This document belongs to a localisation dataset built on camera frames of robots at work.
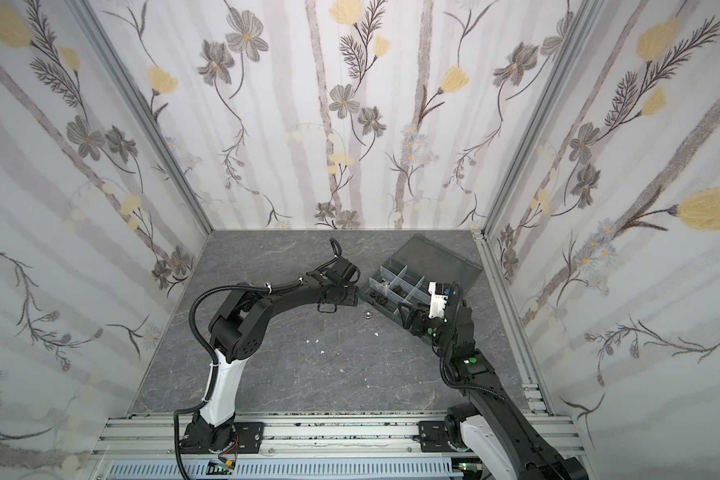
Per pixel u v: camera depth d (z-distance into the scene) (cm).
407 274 105
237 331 55
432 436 73
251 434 75
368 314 96
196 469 70
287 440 75
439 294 71
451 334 60
